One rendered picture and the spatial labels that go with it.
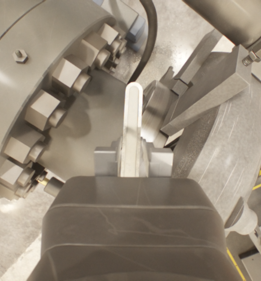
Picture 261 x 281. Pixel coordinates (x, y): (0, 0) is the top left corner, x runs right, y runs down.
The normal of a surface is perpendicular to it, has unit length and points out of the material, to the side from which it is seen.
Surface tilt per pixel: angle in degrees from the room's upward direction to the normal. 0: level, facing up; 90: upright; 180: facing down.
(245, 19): 18
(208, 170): 42
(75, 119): 22
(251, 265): 90
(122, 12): 0
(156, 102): 55
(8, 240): 0
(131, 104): 4
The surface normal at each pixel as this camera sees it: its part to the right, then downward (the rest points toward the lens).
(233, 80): -0.39, 0.76
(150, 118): 0.36, -0.28
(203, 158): -0.25, -0.34
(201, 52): 0.00, 0.29
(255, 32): -0.29, 0.66
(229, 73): -0.83, -0.54
